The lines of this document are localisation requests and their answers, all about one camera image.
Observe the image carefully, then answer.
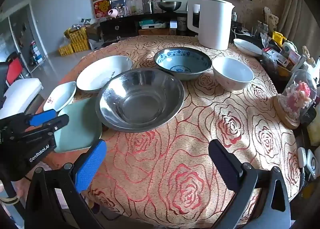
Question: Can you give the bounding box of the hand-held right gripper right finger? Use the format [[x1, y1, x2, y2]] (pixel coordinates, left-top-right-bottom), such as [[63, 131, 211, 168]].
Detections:
[[208, 139, 292, 229]]

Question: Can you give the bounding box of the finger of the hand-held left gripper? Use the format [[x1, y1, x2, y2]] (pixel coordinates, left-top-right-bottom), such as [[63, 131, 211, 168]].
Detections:
[[23, 114, 70, 142], [24, 109, 57, 127]]

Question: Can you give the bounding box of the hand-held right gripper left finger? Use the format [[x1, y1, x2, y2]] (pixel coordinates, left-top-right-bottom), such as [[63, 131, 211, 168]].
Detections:
[[24, 139, 107, 229]]

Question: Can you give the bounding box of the pale green square plate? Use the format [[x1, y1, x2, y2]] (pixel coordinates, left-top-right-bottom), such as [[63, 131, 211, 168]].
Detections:
[[54, 97, 103, 153]]

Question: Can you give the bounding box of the small white red-logo dish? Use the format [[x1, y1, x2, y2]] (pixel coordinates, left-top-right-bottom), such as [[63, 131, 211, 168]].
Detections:
[[43, 81, 77, 112]]

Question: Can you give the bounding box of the large round white plate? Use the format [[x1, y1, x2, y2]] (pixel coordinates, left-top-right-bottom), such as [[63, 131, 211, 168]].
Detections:
[[76, 55, 133, 93]]

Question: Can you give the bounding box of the blue floral patterned bowl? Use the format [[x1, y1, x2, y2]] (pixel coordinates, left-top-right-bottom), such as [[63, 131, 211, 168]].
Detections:
[[95, 68, 185, 133]]

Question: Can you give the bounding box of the blue patterned ceramic bowl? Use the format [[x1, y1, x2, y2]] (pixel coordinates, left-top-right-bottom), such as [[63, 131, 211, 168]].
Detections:
[[153, 46, 212, 81]]

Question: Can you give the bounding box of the white cushion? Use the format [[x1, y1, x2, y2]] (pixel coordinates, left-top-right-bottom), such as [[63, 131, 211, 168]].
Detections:
[[0, 78, 42, 119]]

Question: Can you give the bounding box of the rose printed tablecloth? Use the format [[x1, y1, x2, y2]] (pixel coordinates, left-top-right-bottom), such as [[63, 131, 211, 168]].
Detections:
[[41, 34, 300, 229]]

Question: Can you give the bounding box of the red folding chair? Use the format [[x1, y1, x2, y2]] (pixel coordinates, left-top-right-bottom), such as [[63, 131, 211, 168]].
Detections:
[[5, 53, 25, 87]]

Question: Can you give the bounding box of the shelf of boxes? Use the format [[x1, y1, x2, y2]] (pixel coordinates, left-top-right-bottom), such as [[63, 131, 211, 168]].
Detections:
[[29, 40, 43, 65]]

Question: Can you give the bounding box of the yellow plastic crate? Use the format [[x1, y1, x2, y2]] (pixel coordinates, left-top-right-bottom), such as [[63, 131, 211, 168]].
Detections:
[[70, 40, 90, 53], [68, 28, 88, 43], [59, 45, 73, 57]]

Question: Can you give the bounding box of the small white plate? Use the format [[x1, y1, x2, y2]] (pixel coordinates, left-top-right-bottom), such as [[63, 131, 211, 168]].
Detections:
[[212, 57, 254, 91]]

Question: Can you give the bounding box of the cardboard box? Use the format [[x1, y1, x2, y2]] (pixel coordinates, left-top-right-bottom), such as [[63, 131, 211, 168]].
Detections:
[[86, 23, 102, 42]]

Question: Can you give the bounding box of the glass dome with pink flowers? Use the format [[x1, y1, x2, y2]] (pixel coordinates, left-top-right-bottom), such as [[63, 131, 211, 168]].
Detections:
[[274, 69, 318, 129]]

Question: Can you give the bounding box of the black low cabinet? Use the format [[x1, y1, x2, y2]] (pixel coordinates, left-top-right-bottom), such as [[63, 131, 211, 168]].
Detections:
[[99, 11, 198, 42]]

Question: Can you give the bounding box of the white oval plate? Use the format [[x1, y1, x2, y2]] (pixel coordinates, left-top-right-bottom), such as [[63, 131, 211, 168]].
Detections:
[[233, 38, 263, 57]]

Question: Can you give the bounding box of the red flowered tin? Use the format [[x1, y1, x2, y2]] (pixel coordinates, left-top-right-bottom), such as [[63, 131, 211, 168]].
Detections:
[[93, 0, 112, 18]]

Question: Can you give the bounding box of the wooden box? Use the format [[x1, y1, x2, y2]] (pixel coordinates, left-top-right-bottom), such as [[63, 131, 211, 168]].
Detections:
[[138, 28, 170, 36]]

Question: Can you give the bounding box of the stack of books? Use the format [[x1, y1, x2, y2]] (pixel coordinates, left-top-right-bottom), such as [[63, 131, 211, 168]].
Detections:
[[139, 18, 167, 29]]

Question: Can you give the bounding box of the yellow toy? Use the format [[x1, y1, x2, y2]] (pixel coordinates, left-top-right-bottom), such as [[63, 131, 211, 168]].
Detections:
[[272, 31, 287, 44]]

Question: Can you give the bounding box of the white electric kettle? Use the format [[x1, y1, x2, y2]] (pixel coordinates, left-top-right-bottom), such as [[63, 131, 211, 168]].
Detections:
[[187, 0, 235, 51]]

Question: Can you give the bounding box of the printed mug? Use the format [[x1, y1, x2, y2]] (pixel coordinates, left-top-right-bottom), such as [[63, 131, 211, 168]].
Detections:
[[177, 16, 188, 31]]

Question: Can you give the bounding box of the steel jug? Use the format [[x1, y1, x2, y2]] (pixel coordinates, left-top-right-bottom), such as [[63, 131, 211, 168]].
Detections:
[[142, 0, 154, 13]]

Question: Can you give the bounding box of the steel bowl on stand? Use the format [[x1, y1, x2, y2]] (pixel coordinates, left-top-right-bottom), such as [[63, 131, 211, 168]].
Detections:
[[157, 1, 182, 12]]

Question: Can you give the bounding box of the small picture frame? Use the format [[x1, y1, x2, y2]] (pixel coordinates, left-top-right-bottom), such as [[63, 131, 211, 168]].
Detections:
[[112, 0, 127, 16]]

